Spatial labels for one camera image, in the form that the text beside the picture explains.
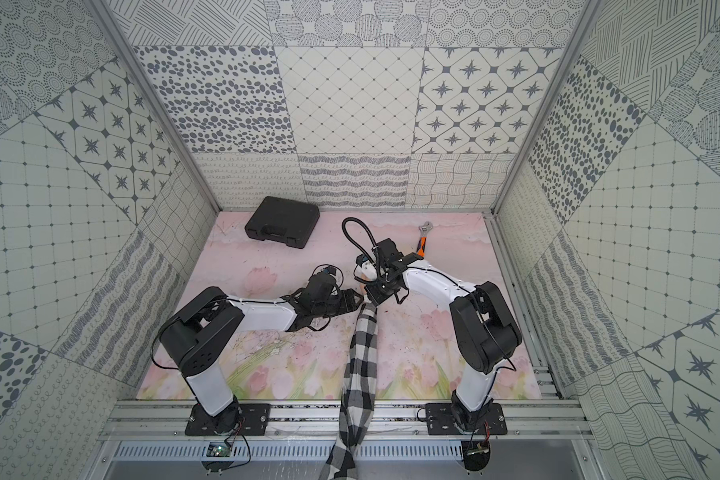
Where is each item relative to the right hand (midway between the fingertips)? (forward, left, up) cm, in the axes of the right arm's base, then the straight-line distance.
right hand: (375, 297), depth 90 cm
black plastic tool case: (+33, +36, +1) cm, 49 cm away
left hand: (-3, +3, -1) cm, 4 cm away
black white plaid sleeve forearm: (-28, +4, 0) cm, 28 cm away
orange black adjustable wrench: (+32, -19, -5) cm, 38 cm away
